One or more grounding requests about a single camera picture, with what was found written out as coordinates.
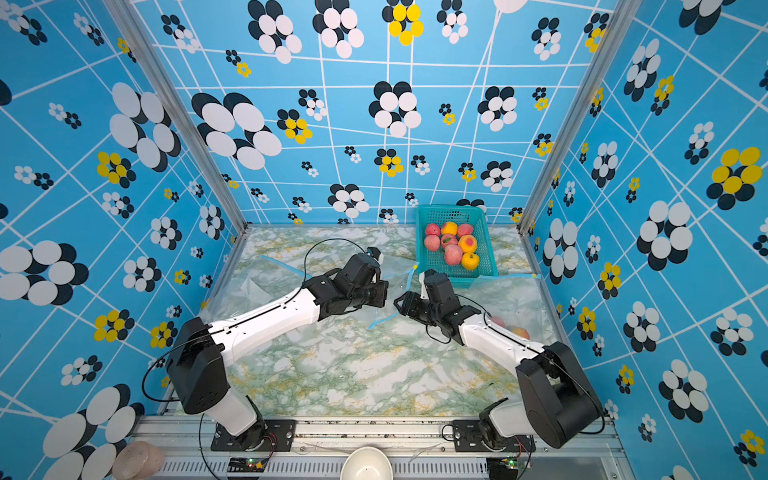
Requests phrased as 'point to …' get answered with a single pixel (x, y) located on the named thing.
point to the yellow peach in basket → (450, 228)
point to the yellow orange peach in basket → (470, 261)
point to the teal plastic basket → (456, 241)
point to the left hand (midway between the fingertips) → (392, 287)
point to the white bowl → (367, 463)
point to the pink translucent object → (138, 460)
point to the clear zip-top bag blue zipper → (520, 300)
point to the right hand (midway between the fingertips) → (403, 303)
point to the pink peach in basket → (432, 242)
